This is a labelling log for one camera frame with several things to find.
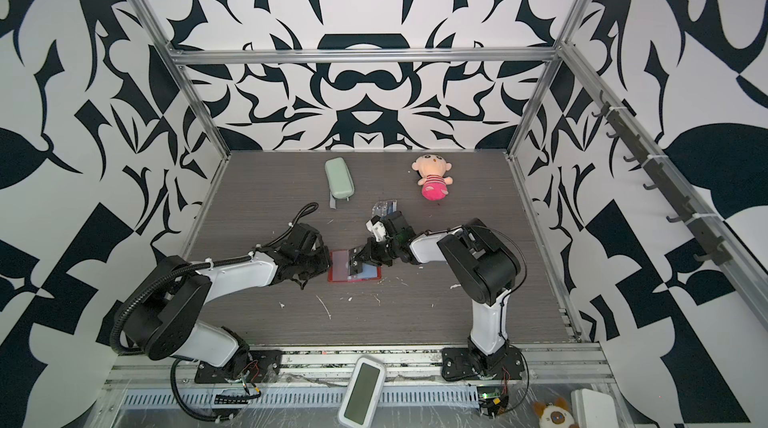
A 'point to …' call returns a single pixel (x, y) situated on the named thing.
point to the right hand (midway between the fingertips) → (356, 258)
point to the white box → (592, 409)
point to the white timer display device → (361, 392)
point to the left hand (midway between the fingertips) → (337, 257)
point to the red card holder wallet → (339, 269)
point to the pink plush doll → (432, 169)
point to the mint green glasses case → (339, 179)
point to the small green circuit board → (491, 400)
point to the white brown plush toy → (556, 415)
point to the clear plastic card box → (384, 207)
